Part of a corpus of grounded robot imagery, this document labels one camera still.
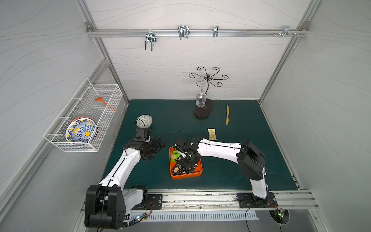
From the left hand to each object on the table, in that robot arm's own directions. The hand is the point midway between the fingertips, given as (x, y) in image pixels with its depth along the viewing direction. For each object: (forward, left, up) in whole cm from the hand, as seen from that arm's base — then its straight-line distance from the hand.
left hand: (161, 147), depth 84 cm
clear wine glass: (+30, -24, +12) cm, 40 cm away
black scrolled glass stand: (+36, -27, -9) cm, 46 cm away
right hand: (-8, -15, -6) cm, 18 cm away
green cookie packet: (-2, -8, -7) cm, 10 cm away
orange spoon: (+17, +33, +23) cm, 43 cm away
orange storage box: (-11, -11, -4) cm, 16 cm away
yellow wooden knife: (+33, -46, -8) cm, 57 cm away
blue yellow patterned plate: (-5, +30, +25) cm, 40 cm away
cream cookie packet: (+14, -32, -7) cm, 36 cm away
